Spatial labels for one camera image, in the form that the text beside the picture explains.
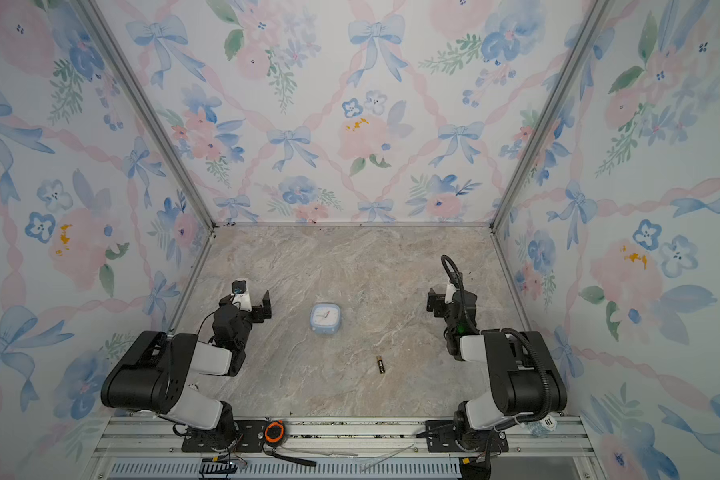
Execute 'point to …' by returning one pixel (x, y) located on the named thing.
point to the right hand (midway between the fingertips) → (450, 288)
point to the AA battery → (380, 364)
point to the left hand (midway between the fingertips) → (254, 291)
